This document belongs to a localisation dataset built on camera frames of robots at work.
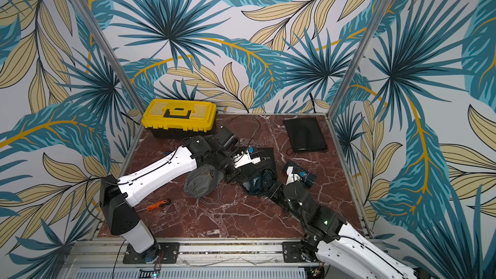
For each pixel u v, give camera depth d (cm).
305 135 110
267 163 74
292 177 66
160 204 83
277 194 62
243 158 62
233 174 64
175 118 95
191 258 73
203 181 85
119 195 43
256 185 73
